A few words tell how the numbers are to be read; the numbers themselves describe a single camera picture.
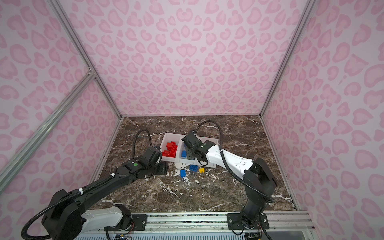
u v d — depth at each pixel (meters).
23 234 0.36
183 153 0.99
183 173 0.90
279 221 0.75
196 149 0.61
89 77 0.89
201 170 0.90
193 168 0.90
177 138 1.04
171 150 0.95
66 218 0.39
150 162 0.64
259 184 0.44
